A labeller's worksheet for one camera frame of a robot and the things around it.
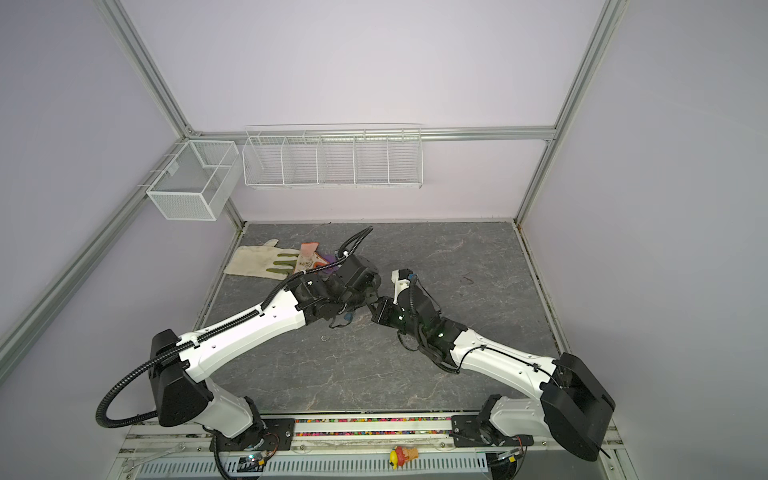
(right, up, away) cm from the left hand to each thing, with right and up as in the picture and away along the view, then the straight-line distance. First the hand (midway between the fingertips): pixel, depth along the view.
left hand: (374, 294), depth 76 cm
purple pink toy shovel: (-19, +8, +34) cm, 40 cm away
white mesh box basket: (-61, +34, +24) cm, 74 cm away
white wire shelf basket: (-15, +43, +23) cm, 51 cm away
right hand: (-2, -3, 0) cm, 4 cm away
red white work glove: (-27, +8, +32) cm, 43 cm away
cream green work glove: (-43, +7, +32) cm, 54 cm away
